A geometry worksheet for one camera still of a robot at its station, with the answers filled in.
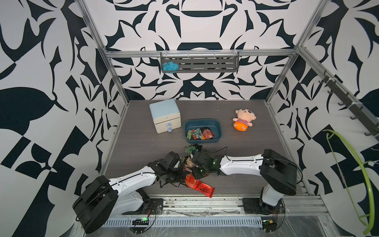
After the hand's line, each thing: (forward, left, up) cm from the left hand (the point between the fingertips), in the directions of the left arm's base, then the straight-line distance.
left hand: (184, 175), depth 83 cm
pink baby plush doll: (+35, -42, +6) cm, 55 cm away
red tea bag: (-7, -11, 0) cm, 13 cm away
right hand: (+2, -4, -1) cm, 4 cm away
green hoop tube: (-27, -63, +22) cm, 72 cm away
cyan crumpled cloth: (+54, +7, +33) cm, 64 cm away
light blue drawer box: (+32, +10, +14) cm, 36 cm away
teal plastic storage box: (+28, -13, +1) cm, 31 cm away
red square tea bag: (+25, -16, +1) cm, 30 cm away
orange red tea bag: (-3, -3, 0) cm, 4 cm away
